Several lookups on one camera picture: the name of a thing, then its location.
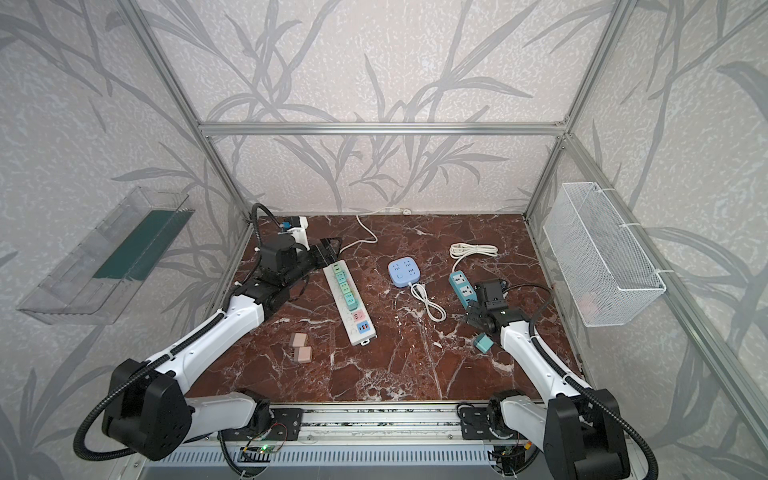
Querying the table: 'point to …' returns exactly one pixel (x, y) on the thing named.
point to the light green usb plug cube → (345, 288)
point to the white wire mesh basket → (605, 273)
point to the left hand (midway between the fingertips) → (337, 233)
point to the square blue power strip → (404, 271)
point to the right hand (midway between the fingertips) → (481, 307)
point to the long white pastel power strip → (349, 306)
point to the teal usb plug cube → (341, 277)
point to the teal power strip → (462, 287)
